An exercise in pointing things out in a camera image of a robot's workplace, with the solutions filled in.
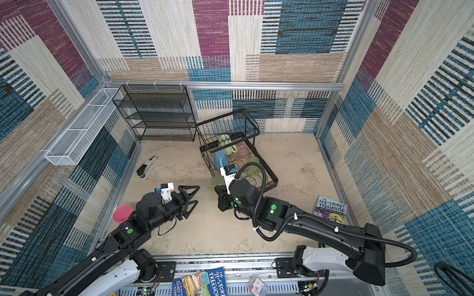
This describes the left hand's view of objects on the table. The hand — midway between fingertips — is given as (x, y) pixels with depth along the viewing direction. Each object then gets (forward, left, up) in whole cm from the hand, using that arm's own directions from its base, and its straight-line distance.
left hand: (200, 193), depth 71 cm
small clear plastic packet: (-27, -21, -20) cm, 40 cm away
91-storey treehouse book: (-26, -4, -20) cm, 33 cm away
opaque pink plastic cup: (-1, +36, -14) cm, 39 cm away
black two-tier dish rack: (+23, -10, +1) cm, 25 cm away
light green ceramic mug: (+32, -8, -3) cm, 33 cm away
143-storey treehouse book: (+2, -57, -20) cm, 60 cm away
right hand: (0, -7, +2) cm, 7 cm away
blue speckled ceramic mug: (+26, -6, -11) cm, 29 cm away
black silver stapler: (+24, +36, -18) cm, 47 cm away
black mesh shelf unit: (+56, +33, -5) cm, 65 cm away
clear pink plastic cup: (+34, -18, -17) cm, 41 cm away
